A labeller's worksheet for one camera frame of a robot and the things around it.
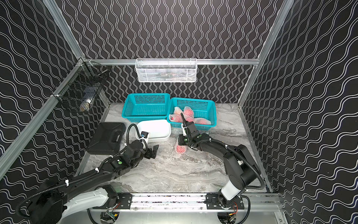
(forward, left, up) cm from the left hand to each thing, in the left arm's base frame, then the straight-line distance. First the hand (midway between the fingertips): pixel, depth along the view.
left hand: (151, 141), depth 81 cm
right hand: (+7, -16, -7) cm, 19 cm away
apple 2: (+23, -31, -7) cm, 39 cm away
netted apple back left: (+32, -13, -7) cm, 35 cm away
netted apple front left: (+23, -12, -5) cm, 27 cm away
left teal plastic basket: (+43, +16, -16) cm, 48 cm away
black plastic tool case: (+3, +30, -8) cm, 31 cm away
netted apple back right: (+33, -21, -6) cm, 39 cm away
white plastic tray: (+17, 0, -13) cm, 22 cm away
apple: (0, -17, -7) cm, 18 cm away
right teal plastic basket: (+39, -31, -11) cm, 51 cm away
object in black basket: (+15, +42, +11) cm, 46 cm away
